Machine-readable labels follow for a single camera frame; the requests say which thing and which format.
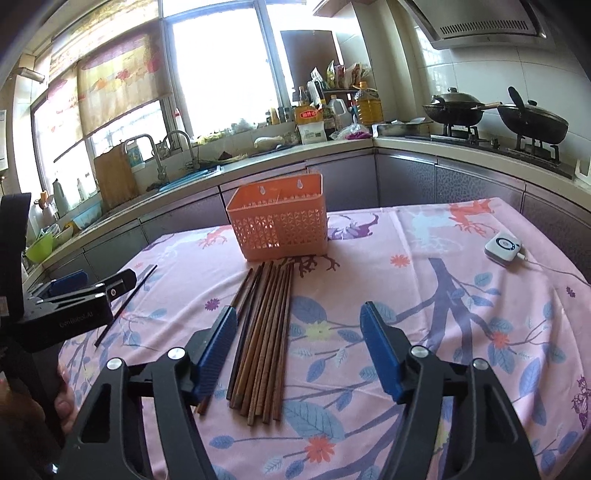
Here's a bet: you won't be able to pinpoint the chrome kitchen faucet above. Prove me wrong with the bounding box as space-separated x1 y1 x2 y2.
121 133 170 183
164 129 199 172

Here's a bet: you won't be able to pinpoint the grey kitchen cabinets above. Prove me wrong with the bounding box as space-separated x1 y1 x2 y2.
22 149 591 296

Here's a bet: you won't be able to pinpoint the person's left hand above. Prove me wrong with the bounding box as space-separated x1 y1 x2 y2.
1 364 77 461

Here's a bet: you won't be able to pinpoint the lone black chopstick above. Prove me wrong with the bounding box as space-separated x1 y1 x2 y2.
94 264 157 348

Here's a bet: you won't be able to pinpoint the green plastic bowl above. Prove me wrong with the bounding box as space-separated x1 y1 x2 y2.
25 233 54 264

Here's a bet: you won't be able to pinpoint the wooden cutting board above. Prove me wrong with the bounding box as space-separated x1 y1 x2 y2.
93 144 139 211

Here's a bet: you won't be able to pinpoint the pink floral tablecloth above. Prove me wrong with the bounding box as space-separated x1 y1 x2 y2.
57 197 591 480

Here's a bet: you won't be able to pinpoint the orange plastic utensil basket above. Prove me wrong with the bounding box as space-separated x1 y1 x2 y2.
226 173 328 261

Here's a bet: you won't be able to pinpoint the small white grey device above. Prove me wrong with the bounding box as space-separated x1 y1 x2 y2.
484 232 522 267

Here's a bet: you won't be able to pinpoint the patterned roller blind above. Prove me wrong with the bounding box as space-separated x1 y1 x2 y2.
77 20 172 136

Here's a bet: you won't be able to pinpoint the white food package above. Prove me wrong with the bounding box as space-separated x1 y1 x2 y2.
297 121 328 145

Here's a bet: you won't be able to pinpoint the white plastic jug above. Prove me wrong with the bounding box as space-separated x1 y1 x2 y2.
329 95 353 130

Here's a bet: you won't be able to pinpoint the gas stove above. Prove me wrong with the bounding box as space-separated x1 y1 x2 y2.
404 124 575 180

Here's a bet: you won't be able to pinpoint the yellow cooking oil bottle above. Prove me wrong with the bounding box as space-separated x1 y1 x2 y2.
355 81 384 127

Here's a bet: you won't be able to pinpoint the steel tray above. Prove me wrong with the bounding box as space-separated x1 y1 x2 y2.
372 117 433 138

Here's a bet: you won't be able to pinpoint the black wok with lid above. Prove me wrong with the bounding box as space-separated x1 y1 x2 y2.
423 87 502 127

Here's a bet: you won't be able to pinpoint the range hood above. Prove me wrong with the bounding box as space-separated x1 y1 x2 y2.
402 0 555 50

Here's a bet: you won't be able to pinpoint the white cable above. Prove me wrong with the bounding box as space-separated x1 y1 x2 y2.
519 255 591 287

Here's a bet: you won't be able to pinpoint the black wok with handle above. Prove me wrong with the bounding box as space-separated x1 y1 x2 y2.
497 86 569 145

